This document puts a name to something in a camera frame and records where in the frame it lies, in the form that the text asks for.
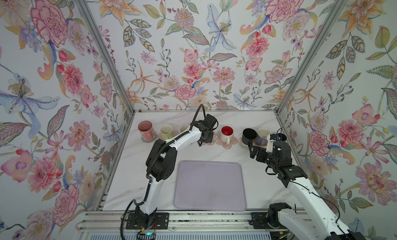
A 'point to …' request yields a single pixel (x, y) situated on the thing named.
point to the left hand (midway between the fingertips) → (208, 138)
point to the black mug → (249, 135)
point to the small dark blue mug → (282, 136)
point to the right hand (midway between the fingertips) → (257, 148)
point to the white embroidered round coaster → (242, 145)
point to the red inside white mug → (226, 133)
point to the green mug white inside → (166, 131)
